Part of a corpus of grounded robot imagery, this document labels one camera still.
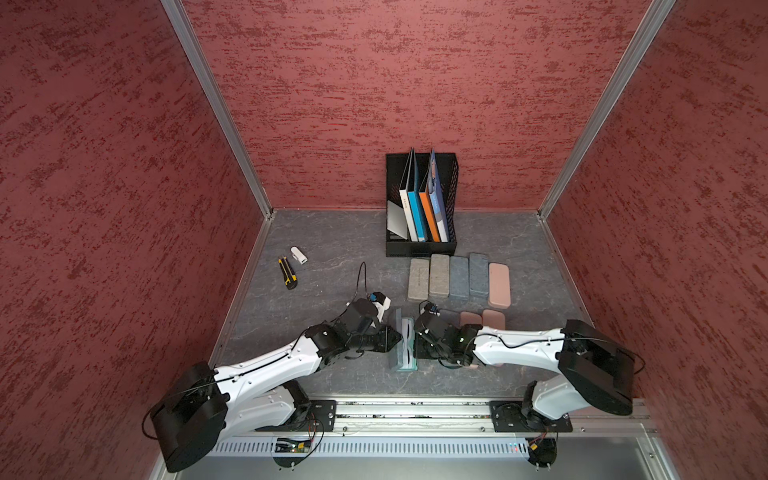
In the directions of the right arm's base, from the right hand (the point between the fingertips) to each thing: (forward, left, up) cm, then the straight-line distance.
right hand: (414, 354), depth 85 cm
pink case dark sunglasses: (+10, -18, +2) cm, 21 cm away
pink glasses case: (+18, -29, +1) cm, 34 cm away
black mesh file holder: (+61, -16, +19) cm, 66 cm away
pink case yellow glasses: (+10, -25, +1) cm, 27 cm away
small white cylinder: (+34, +40, +4) cm, 52 cm away
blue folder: (+37, -8, +27) cm, 46 cm away
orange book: (+36, -7, +21) cm, 42 cm away
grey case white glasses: (-2, +3, +4) cm, 6 cm away
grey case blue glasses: (+25, -24, +1) cm, 34 cm away
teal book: (+37, -2, +23) cm, 43 cm away
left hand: (0, +5, +8) cm, 9 cm away
